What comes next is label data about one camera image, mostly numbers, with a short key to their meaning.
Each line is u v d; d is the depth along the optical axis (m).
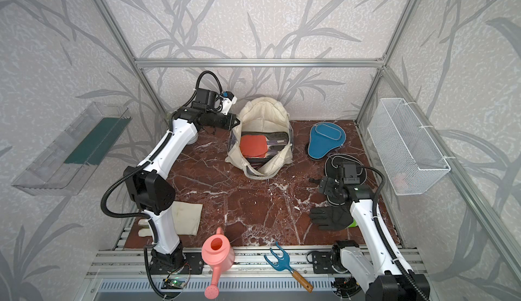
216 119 0.72
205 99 0.66
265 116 1.00
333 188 0.74
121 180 0.45
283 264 0.73
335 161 0.99
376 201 0.52
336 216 0.83
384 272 0.39
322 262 0.74
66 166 0.64
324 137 1.09
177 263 0.66
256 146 0.97
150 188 0.49
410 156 0.62
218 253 0.66
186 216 0.84
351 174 0.61
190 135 0.60
